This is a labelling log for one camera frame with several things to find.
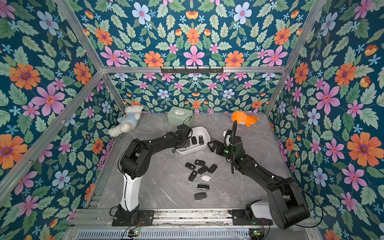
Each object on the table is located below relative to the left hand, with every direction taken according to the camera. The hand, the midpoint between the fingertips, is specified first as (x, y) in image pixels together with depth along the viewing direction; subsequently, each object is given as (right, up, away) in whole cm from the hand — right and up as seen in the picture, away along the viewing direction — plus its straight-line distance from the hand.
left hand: (188, 141), depth 102 cm
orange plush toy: (+40, +16, +6) cm, 44 cm away
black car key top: (+4, +1, 0) cm, 4 cm away
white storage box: (+6, +7, +1) cm, 9 cm away
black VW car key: (+4, -19, -15) cm, 24 cm away
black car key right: (+16, -15, -11) cm, 25 cm away
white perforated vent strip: (-7, -41, -31) cm, 52 cm away
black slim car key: (+9, +1, 0) cm, 9 cm away
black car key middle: (+8, -12, -9) cm, 17 cm away
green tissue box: (-8, +18, +7) cm, 21 cm away
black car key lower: (+11, -24, -18) cm, 32 cm away
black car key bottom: (+9, -27, -22) cm, 36 cm away
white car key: (+12, -20, -15) cm, 28 cm away
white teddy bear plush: (-43, +14, +3) cm, 45 cm away
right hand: (+16, 0, -16) cm, 23 cm away
